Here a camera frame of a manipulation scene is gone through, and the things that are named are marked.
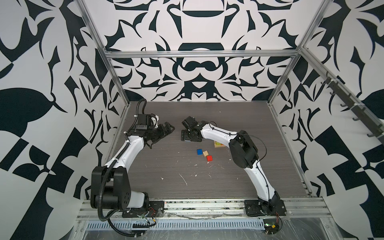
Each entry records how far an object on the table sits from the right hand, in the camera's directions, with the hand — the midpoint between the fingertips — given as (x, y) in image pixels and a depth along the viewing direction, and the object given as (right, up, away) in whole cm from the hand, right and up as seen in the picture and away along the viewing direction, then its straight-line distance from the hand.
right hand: (186, 136), depth 98 cm
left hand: (-9, +6, -12) cm, 17 cm away
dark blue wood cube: (+8, -9, -4) cm, 13 cm away
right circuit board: (+41, -39, -27) cm, 62 cm away
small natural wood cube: (+12, -9, -6) cm, 16 cm away
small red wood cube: (+14, -12, -7) cm, 20 cm away
